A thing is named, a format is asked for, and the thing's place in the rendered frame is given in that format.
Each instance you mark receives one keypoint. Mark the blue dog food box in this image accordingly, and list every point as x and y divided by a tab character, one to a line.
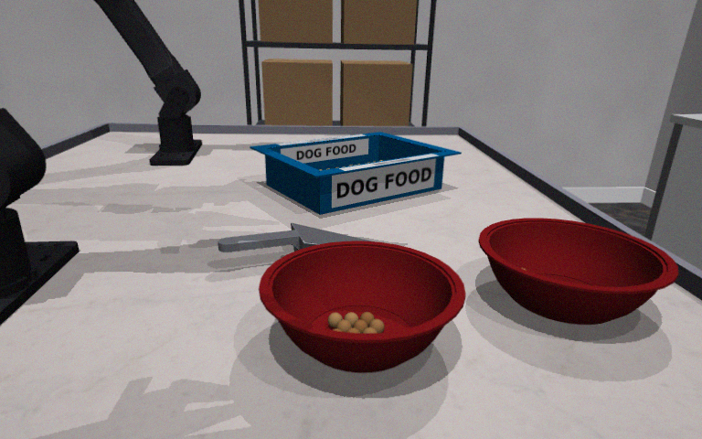
328	190

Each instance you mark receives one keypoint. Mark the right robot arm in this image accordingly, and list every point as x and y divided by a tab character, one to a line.
22	166

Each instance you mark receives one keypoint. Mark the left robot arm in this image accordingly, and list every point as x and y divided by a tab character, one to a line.
175	86

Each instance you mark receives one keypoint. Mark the red bowl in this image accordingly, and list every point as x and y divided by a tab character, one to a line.
605	260
412	292

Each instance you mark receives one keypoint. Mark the grey table edge rim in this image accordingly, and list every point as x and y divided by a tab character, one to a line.
689	277

